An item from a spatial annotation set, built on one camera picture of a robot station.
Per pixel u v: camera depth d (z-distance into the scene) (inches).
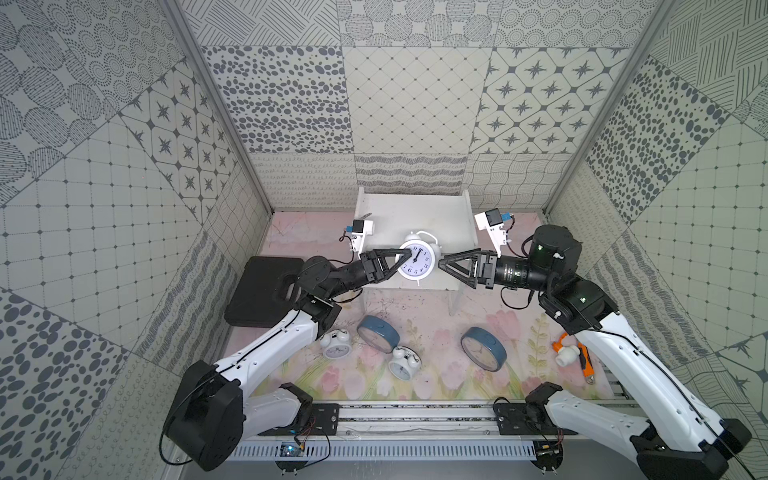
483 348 30.4
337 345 31.2
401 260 24.2
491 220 21.2
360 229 25.0
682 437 14.7
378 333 30.2
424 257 24.5
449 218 29.0
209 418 15.5
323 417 29.2
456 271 20.8
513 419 29.0
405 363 29.5
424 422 29.9
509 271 20.5
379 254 24.1
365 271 23.0
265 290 36.4
